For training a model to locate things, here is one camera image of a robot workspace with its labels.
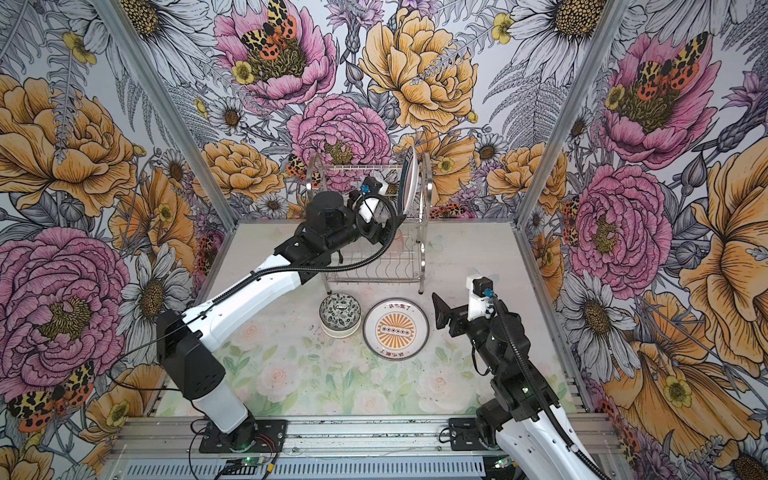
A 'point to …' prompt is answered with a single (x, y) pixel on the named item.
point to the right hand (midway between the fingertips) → (449, 299)
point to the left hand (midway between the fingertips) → (390, 212)
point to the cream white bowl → (340, 327)
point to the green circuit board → (250, 461)
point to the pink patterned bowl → (340, 312)
